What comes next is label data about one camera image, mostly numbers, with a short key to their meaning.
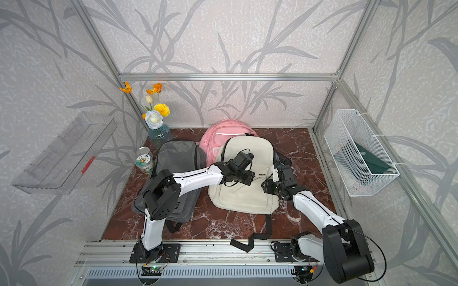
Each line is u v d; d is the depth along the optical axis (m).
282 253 0.73
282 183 0.68
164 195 0.52
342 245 0.40
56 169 0.64
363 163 0.61
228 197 0.87
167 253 0.72
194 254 0.75
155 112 0.80
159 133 1.02
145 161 0.94
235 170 0.71
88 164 0.65
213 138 1.09
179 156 0.97
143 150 1.02
